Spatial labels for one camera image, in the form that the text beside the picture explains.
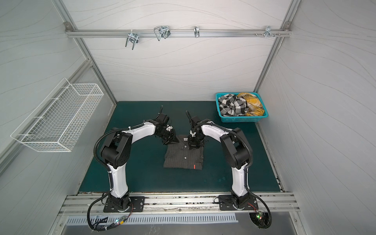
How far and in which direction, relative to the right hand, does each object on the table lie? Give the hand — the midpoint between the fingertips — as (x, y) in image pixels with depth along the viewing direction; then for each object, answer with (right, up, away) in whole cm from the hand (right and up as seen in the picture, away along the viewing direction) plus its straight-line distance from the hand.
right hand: (192, 144), depth 93 cm
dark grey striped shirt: (-8, -5, -6) cm, 12 cm away
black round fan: (+34, -33, -21) cm, 52 cm away
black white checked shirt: (+29, +26, +15) cm, 42 cm away
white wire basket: (-64, +14, -27) cm, 71 cm away
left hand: (-7, +3, 0) cm, 8 cm away
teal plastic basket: (+25, +16, +11) cm, 32 cm away
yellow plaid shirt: (+45, +25, +11) cm, 53 cm away
